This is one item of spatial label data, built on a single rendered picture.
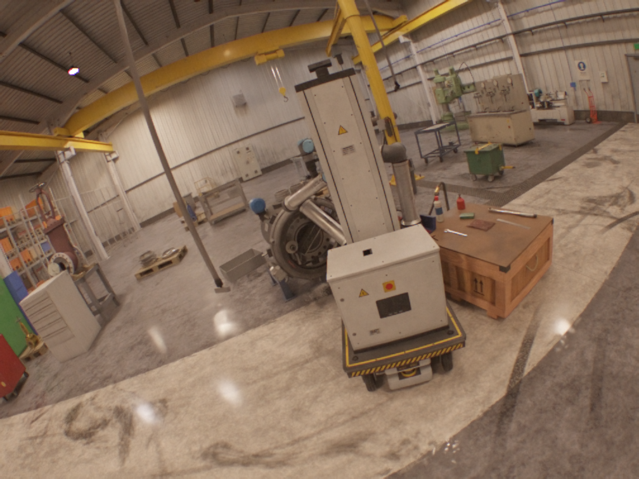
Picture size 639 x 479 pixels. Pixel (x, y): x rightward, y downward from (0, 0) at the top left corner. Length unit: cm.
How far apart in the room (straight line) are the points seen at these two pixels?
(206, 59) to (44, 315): 1164
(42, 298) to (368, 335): 439
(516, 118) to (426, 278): 645
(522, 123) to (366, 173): 641
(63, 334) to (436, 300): 478
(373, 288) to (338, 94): 104
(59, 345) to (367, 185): 483
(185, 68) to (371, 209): 1261
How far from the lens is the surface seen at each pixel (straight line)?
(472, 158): 512
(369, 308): 150
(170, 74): 1379
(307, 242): 255
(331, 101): 164
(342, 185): 167
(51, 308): 486
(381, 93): 587
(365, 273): 139
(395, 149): 187
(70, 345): 508
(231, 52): 1387
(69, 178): 1439
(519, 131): 766
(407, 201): 205
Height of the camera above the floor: 150
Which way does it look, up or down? 20 degrees down
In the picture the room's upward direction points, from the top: 20 degrees counter-clockwise
